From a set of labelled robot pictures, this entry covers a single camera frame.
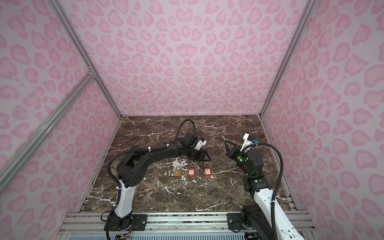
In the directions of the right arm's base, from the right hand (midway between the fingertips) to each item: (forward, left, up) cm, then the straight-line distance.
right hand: (224, 141), depth 73 cm
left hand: (+1, +6, -19) cm, 20 cm away
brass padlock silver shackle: (-6, +25, -25) cm, 36 cm away
